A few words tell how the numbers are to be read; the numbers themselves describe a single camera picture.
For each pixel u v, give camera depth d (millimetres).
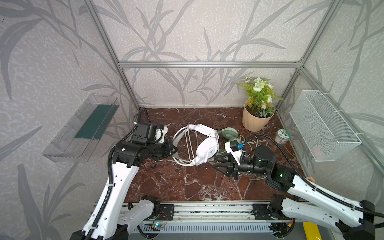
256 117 912
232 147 523
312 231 670
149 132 503
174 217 726
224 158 604
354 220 399
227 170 550
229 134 961
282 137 937
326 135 632
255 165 531
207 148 537
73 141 637
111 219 362
